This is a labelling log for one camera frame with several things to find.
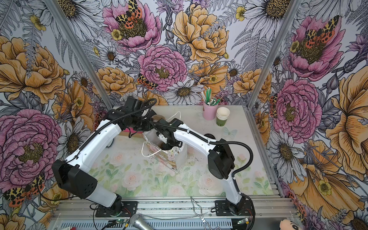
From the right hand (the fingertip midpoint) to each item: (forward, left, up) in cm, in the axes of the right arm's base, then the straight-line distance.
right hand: (174, 154), depth 82 cm
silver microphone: (-31, +16, -8) cm, 36 cm away
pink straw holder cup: (+36, -25, -4) cm, 44 cm away
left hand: (+8, +11, +11) cm, 18 cm away
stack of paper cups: (+28, -32, +1) cm, 43 cm away
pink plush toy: (-33, -50, -5) cm, 60 cm away
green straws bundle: (+42, -22, +6) cm, 48 cm away
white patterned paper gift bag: (-6, -2, +8) cm, 10 cm away
